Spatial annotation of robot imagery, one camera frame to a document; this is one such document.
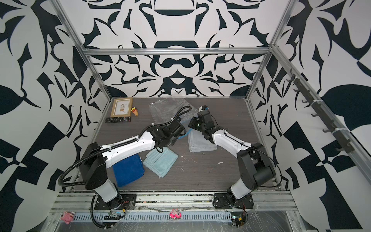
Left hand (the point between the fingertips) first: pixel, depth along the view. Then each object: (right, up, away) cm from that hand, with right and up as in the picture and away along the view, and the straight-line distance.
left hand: (167, 129), depth 84 cm
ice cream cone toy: (-27, +11, +24) cm, 38 cm away
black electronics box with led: (+36, -42, -13) cm, 57 cm away
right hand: (+13, +6, +5) cm, 15 cm away
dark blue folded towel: (-21, -22, -3) cm, 31 cm away
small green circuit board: (-23, -38, -17) cm, 47 cm away
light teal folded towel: (-4, -20, +1) cm, 20 cm away
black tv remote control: (-38, +5, +21) cm, 44 cm away
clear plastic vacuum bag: (-5, +12, +33) cm, 35 cm away
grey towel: (+18, -10, +9) cm, 23 cm away
